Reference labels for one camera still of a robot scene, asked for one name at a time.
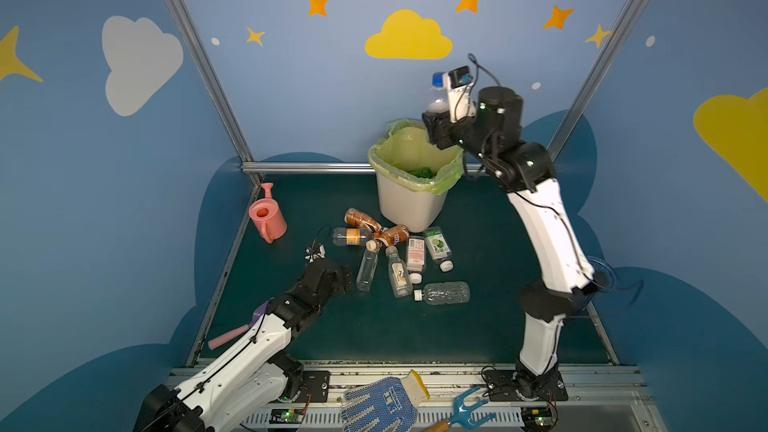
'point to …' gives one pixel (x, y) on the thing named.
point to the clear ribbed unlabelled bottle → (444, 293)
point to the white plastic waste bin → (414, 210)
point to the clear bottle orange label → (353, 236)
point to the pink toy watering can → (267, 215)
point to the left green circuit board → (286, 416)
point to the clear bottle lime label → (439, 248)
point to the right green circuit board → (537, 418)
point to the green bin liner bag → (406, 153)
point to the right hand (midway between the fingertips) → (444, 105)
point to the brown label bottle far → (360, 219)
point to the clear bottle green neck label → (399, 272)
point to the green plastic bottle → (425, 172)
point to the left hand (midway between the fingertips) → (341, 273)
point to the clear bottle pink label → (415, 258)
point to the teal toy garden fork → (463, 417)
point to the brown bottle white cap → (391, 237)
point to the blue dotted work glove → (387, 405)
